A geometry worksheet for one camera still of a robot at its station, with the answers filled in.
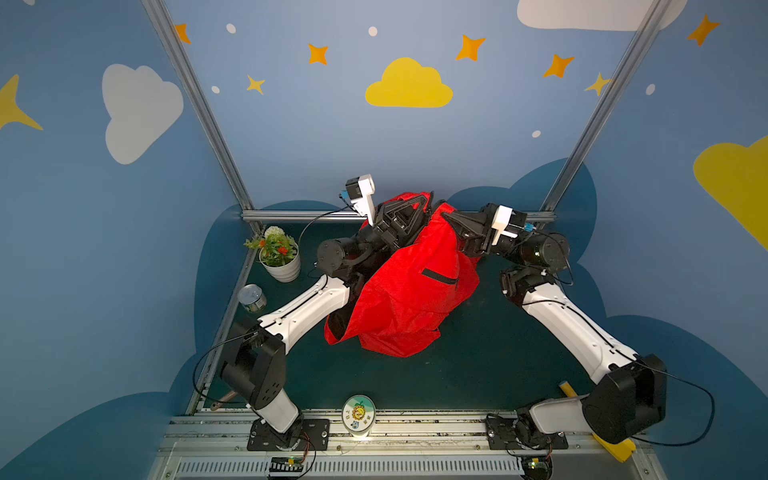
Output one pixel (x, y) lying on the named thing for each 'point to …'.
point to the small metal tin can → (251, 296)
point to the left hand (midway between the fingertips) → (422, 198)
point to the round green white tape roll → (358, 415)
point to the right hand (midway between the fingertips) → (447, 209)
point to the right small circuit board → (537, 467)
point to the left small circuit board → (286, 464)
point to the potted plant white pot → (278, 253)
